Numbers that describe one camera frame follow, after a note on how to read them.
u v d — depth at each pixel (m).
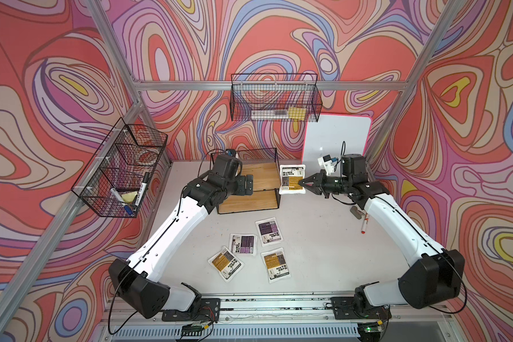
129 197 0.72
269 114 0.82
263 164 0.95
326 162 0.73
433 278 0.40
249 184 0.68
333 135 0.91
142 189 0.69
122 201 0.70
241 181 0.65
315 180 0.67
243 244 0.88
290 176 0.77
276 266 0.83
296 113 0.91
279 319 0.73
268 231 0.91
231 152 0.64
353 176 0.60
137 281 0.38
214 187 0.51
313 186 0.69
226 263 0.82
